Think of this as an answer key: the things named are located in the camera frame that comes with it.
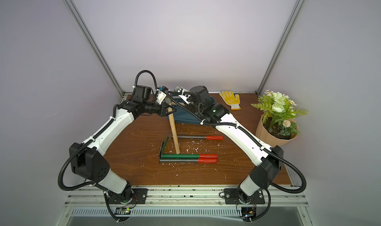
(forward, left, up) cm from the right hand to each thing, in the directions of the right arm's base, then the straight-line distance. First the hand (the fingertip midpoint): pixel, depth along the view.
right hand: (190, 92), depth 72 cm
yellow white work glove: (+30, -28, -36) cm, 55 cm away
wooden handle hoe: (-11, +9, -20) cm, 25 cm away
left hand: (-4, +8, -9) cm, 12 cm away
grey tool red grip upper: (-8, -6, -33) cm, 35 cm away
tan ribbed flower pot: (-8, -50, -25) cm, 56 cm away
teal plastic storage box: (+5, +6, -28) cm, 29 cm away
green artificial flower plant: (-3, -44, -6) cm, 45 cm away
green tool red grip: (-19, +5, -36) cm, 41 cm away
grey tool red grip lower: (-23, +1, -33) cm, 40 cm away
